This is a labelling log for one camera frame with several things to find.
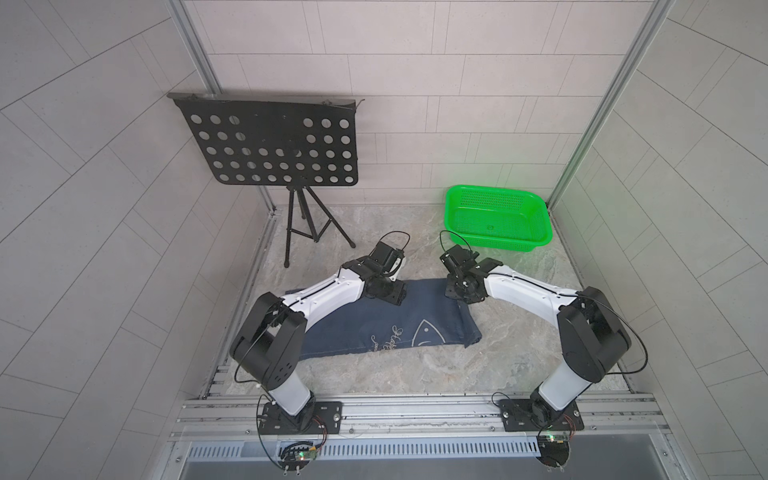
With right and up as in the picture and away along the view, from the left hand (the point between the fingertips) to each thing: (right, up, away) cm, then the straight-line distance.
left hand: (402, 290), depth 88 cm
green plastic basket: (+36, +23, +23) cm, 48 cm away
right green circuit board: (+35, -33, -20) cm, 52 cm away
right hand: (+15, -1, +2) cm, 15 cm away
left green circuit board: (-23, -31, -24) cm, 46 cm away
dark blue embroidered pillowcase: (+7, -7, -3) cm, 11 cm away
